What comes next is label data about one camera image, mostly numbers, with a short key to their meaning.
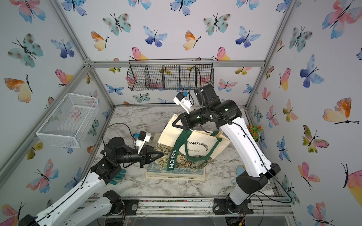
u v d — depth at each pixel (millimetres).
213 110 431
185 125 518
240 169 866
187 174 841
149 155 602
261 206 710
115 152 530
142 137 572
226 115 416
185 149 615
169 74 981
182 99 537
